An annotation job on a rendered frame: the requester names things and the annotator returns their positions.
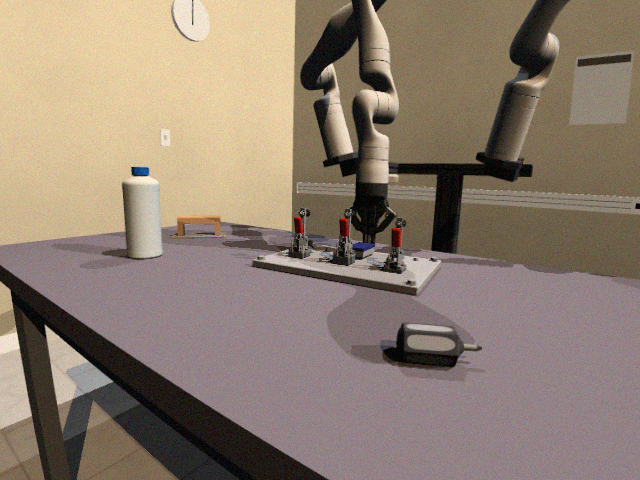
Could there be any white bottle with blue cap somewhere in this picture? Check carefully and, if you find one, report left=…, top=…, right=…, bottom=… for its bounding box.
left=122, top=167, right=163, bottom=259

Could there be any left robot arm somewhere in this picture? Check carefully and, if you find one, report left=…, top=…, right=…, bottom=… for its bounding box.
left=484, top=0, right=570, bottom=161

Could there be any toggle clamp with red handle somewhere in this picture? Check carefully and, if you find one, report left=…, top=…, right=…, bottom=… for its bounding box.
left=288, top=208, right=311, bottom=259
left=383, top=217, right=407, bottom=274
left=333, top=209, right=356, bottom=266

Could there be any blue flat rectangular block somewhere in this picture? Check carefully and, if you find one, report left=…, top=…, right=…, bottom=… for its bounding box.
left=352, top=242, right=375, bottom=258

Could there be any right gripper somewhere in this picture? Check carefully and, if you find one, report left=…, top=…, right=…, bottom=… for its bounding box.
left=349, top=182, right=397, bottom=244

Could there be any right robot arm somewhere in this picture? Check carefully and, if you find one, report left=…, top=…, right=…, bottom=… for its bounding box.
left=300, top=0, right=399, bottom=183

